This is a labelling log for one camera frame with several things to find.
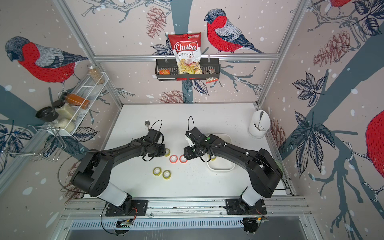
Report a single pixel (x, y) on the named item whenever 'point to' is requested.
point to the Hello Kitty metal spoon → (147, 123)
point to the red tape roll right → (183, 159)
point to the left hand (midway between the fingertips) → (167, 149)
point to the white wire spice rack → (71, 114)
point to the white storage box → (221, 163)
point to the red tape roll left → (173, 159)
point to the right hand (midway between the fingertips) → (187, 153)
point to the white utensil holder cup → (259, 124)
